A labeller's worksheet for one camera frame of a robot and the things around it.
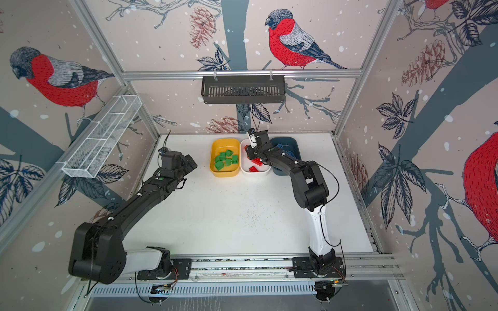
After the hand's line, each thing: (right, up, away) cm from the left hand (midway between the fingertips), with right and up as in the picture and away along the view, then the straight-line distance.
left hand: (184, 161), depth 86 cm
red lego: (+34, -1, +20) cm, 39 cm away
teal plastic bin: (+54, +7, +24) cm, 60 cm away
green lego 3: (+11, 0, +21) cm, 23 cm away
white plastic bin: (+28, -4, +18) cm, 34 cm away
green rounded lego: (+12, -3, +19) cm, 23 cm away
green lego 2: (+17, +4, +24) cm, 29 cm away
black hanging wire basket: (+25, +40, +20) cm, 51 cm away
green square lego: (+20, 0, +20) cm, 29 cm away
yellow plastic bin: (+11, +8, +27) cm, 31 cm away
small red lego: (+31, -5, +16) cm, 35 cm away
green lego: (+14, +2, +22) cm, 26 cm away
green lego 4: (+17, -2, +21) cm, 27 cm away
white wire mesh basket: (-31, +3, -15) cm, 34 cm away
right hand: (+29, +6, +16) cm, 33 cm away
